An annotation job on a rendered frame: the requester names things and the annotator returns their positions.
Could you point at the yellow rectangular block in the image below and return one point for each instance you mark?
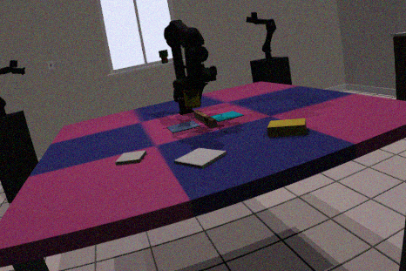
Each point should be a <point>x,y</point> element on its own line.
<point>286,127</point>

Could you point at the tan flat bar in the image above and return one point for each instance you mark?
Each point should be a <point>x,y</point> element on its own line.
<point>205,119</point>

